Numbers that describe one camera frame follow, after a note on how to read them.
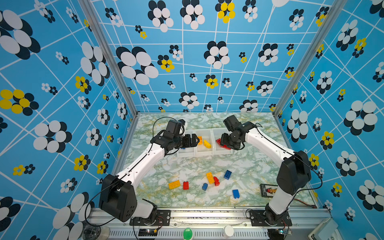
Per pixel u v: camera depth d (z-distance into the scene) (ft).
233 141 2.36
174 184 2.77
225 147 2.59
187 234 2.05
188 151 3.20
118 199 1.34
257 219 2.38
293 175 1.51
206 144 3.23
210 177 2.83
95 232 2.02
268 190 2.60
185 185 2.75
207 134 3.42
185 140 2.37
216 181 2.77
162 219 2.37
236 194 2.64
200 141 3.24
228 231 2.11
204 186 2.72
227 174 2.82
